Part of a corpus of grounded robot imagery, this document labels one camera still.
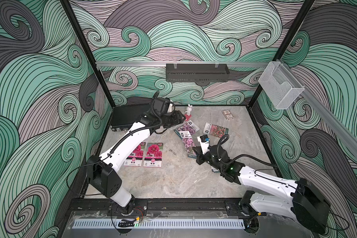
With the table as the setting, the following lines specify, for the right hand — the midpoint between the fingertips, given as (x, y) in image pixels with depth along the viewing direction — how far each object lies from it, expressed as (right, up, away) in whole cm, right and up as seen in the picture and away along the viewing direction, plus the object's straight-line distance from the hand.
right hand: (191, 149), depth 79 cm
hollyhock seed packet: (-34, -8, +11) cm, 36 cm away
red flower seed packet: (+20, +8, +25) cm, 33 cm away
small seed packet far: (+32, +20, +35) cm, 52 cm away
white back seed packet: (-2, +4, +1) cm, 4 cm away
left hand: (-5, +18, -3) cm, 18 cm away
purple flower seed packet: (+2, +11, +28) cm, 30 cm away
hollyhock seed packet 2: (-23, -7, +14) cm, 28 cm away
